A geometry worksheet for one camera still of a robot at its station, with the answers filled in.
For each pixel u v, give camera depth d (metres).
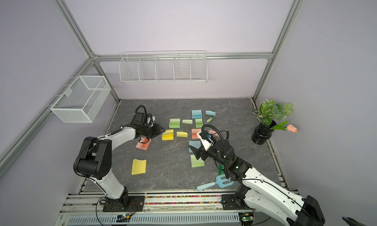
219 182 0.80
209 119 1.08
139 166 0.85
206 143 0.63
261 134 0.89
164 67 1.00
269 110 0.78
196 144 0.96
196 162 0.85
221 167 0.85
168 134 0.97
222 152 0.54
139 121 0.77
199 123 1.05
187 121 1.06
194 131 1.02
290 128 0.71
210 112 1.12
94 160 0.48
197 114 1.11
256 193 0.61
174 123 1.06
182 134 1.00
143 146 0.91
